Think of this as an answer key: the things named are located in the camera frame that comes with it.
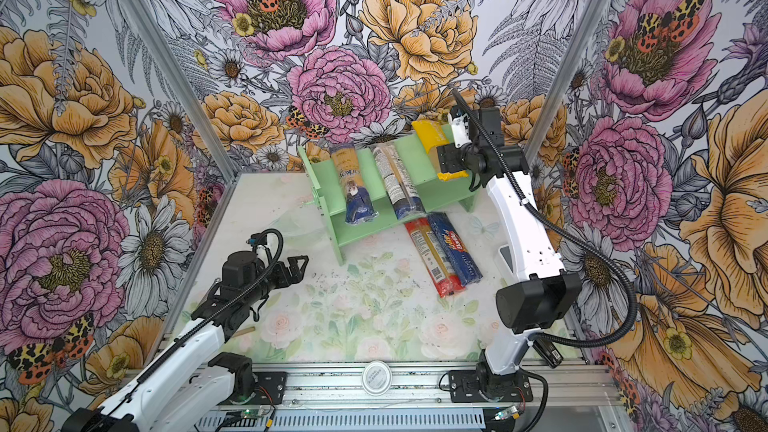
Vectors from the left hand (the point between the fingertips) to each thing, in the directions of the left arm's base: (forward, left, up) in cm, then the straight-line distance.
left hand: (295, 269), depth 84 cm
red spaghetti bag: (+2, -42, -7) cm, 43 cm away
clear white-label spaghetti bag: (+10, -29, +20) cm, 37 cm away
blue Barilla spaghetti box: (+3, -49, -6) cm, 49 cm away
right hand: (+18, -43, +24) cm, 53 cm away
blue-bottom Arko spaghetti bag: (+6, -19, +21) cm, 29 cm away
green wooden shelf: (+12, -11, +17) cm, 23 cm away
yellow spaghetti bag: (+35, -40, +19) cm, 56 cm away
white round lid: (-26, -23, -4) cm, 35 cm away
